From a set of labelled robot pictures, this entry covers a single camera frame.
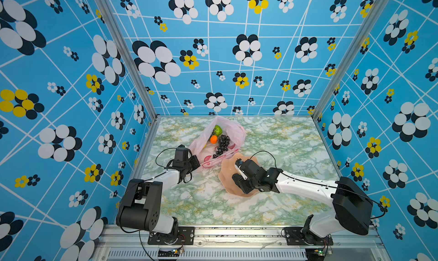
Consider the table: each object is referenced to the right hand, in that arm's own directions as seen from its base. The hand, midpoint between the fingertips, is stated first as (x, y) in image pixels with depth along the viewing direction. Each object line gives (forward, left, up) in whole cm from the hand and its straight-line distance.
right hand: (243, 181), depth 84 cm
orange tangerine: (+27, +16, 0) cm, 32 cm away
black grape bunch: (+25, +10, -2) cm, 27 cm away
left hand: (+13, +23, -1) cm, 27 cm away
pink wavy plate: (+8, +7, -3) cm, 12 cm away
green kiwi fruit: (+33, +14, +1) cm, 36 cm away
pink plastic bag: (+22, +22, -4) cm, 31 cm away
